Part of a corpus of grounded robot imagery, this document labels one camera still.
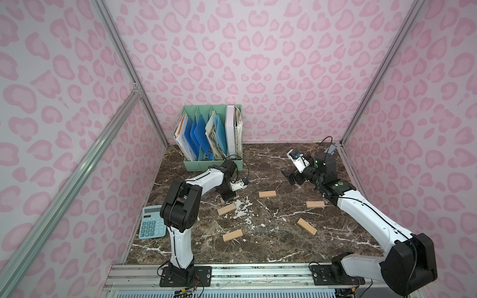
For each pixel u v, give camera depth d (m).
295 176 0.71
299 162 0.69
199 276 0.73
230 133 0.95
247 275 0.75
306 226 0.86
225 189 0.82
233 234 0.84
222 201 0.89
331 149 1.11
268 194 0.96
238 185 0.88
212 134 0.95
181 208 0.52
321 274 0.73
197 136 0.98
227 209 0.91
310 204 0.94
